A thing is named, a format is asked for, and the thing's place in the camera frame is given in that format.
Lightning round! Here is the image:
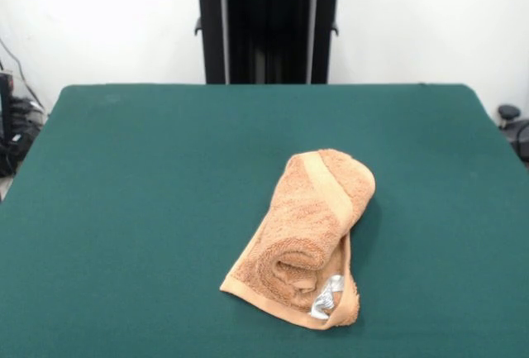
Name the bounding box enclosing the tan terry towel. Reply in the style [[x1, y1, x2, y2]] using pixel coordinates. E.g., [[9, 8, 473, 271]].
[[218, 148, 377, 330]]

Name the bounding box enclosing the dark green table cloth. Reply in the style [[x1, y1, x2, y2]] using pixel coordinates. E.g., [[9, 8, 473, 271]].
[[0, 83, 529, 358]]

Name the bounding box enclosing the grey caster leg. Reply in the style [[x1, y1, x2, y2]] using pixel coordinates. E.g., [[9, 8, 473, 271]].
[[497, 103, 529, 153]]

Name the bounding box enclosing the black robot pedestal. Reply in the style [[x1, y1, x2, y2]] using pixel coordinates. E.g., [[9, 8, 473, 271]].
[[180, 0, 357, 85]]

